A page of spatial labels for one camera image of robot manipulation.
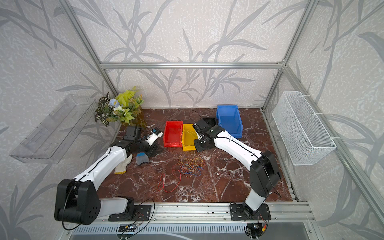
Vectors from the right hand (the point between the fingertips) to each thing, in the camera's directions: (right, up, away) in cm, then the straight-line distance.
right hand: (199, 145), depth 85 cm
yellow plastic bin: (-7, +3, +17) cm, 19 cm away
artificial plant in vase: (-46, +22, +8) cm, 52 cm away
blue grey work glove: (-35, -8, +5) cm, 36 cm away
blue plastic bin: (+22, +16, +27) cm, 39 cm away
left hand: (-23, 0, 0) cm, 23 cm away
